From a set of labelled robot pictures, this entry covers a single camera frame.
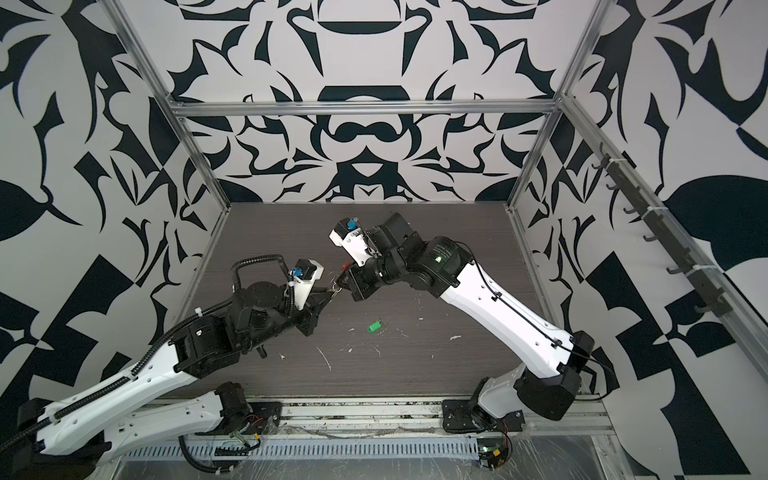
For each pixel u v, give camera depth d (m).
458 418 0.74
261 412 0.75
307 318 0.57
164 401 0.46
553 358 0.39
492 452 0.71
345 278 0.61
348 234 0.55
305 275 0.54
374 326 0.89
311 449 0.71
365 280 0.54
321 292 0.64
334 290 0.63
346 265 0.57
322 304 0.64
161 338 0.91
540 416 0.46
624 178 0.65
